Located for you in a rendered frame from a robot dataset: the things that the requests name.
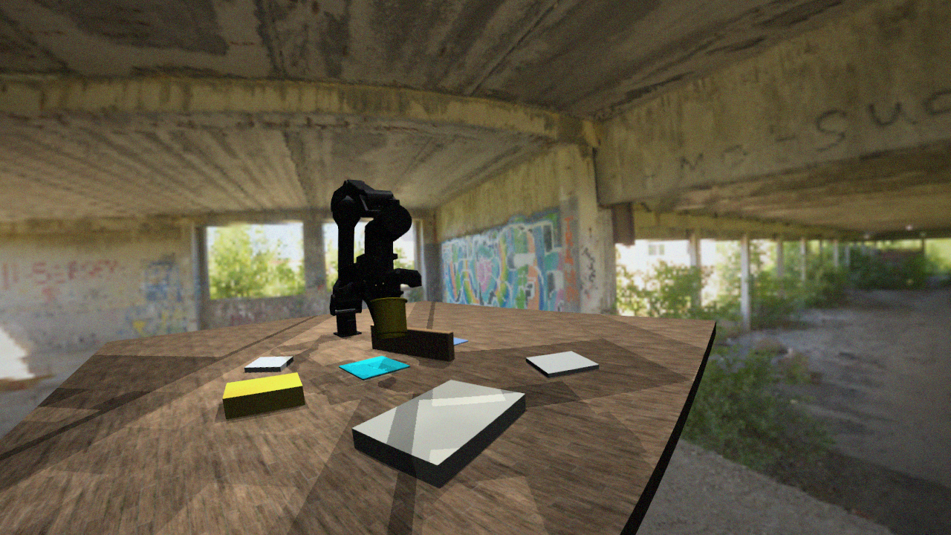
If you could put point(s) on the white flat rectangular block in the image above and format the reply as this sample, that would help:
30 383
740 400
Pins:
435 435

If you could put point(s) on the white flat square slab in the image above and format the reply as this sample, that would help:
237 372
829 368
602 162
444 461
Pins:
269 364

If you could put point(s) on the brown wooden board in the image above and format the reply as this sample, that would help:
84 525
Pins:
426 343

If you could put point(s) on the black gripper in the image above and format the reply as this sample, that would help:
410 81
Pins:
372 286

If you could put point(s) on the white flat square pad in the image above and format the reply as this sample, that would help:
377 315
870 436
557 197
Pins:
555 365

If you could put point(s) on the yellow rectangular block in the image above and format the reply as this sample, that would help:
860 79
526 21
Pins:
249 397

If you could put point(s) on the yellow cup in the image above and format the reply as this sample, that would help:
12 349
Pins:
389 317

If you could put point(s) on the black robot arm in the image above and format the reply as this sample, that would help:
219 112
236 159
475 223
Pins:
355 199

